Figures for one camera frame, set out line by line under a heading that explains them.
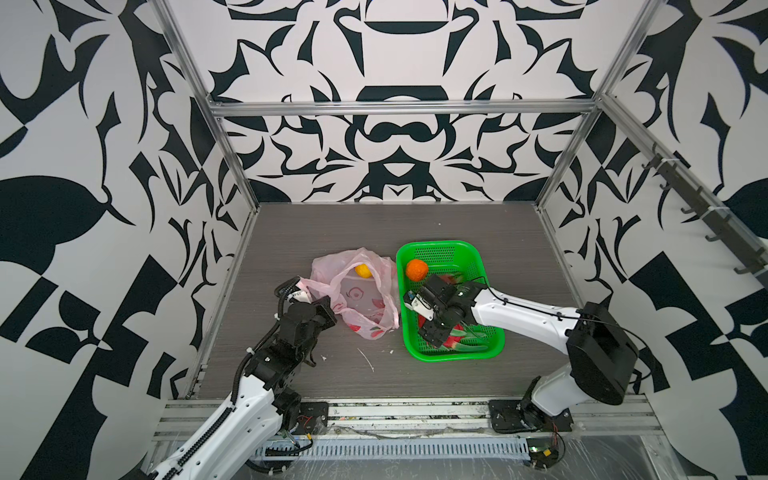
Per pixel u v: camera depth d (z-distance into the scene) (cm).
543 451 71
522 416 67
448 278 94
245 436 57
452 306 63
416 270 94
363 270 96
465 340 81
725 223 55
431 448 71
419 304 76
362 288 96
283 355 59
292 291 69
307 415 73
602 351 44
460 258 99
